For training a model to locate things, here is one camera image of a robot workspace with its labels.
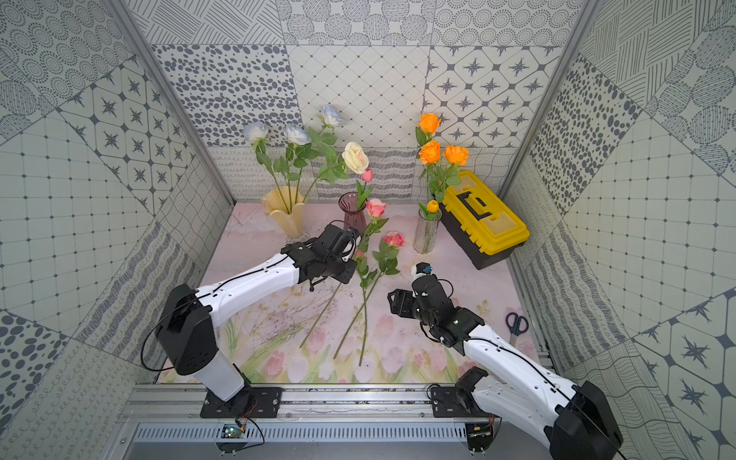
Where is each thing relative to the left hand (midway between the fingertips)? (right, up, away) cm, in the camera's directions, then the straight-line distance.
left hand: (352, 261), depth 85 cm
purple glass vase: (0, +14, +8) cm, 16 cm away
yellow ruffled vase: (-21, +12, +11) cm, 26 cm away
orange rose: (+32, +32, 0) cm, 45 cm away
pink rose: (+7, +16, +3) cm, 18 cm away
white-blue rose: (-16, +35, +4) cm, 39 cm away
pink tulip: (+3, +22, +7) cm, 23 cm away
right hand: (+14, -11, -4) cm, 18 cm away
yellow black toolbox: (+41, +12, +8) cm, 44 cm away
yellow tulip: (+23, +15, -6) cm, 28 cm away
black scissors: (+51, -21, +3) cm, 56 cm away
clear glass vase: (+25, +9, +13) cm, 30 cm away
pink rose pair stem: (+14, +6, +19) cm, 24 cm away
